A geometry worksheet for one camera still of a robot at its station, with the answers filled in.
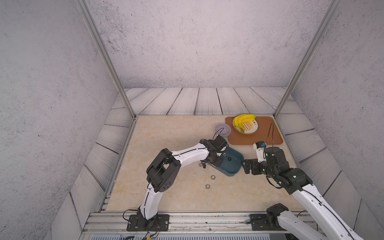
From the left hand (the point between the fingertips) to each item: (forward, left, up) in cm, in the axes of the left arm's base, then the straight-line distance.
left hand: (220, 163), depth 90 cm
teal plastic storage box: (+3, -9, -6) cm, 11 cm away
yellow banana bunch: (+34, -19, +2) cm, 39 cm away
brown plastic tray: (+31, -42, -9) cm, 53 cm away
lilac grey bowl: (+25, -5, +1) cm, 26 cm away
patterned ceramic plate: (+30, -26, -3) cm, 40 cm away
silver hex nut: (+1, +12, -4) cm, 12 cm away
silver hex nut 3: (-12, +8, -4) cm, 15 cm away
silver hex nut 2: (-7, +5, -5) cm, 10 cm away
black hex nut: (0, +9, -3) cm, 10 cm away
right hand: (-7, -13, +14) cm, 20 cm away
